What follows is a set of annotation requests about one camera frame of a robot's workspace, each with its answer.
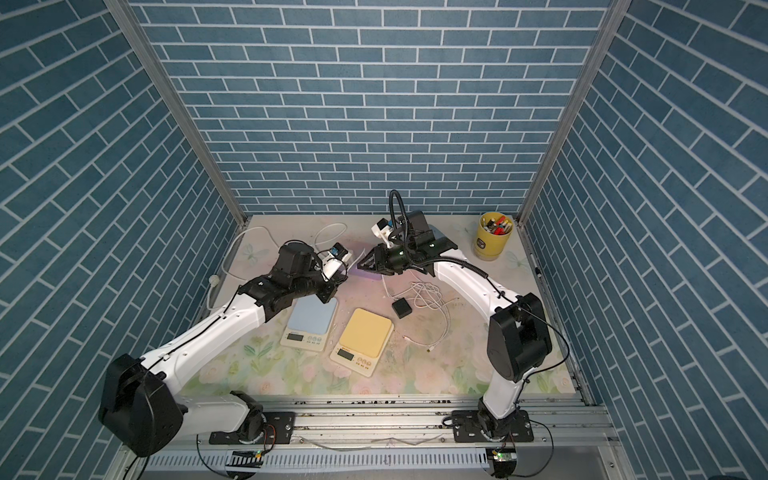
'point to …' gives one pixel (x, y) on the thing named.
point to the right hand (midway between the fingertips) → (363, 268)
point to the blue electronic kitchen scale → (310, 323)
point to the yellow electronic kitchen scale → (363, 342)
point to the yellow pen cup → (493, 234)
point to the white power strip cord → (215, 279)
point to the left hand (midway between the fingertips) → (350, 276)
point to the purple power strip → (355, 270)
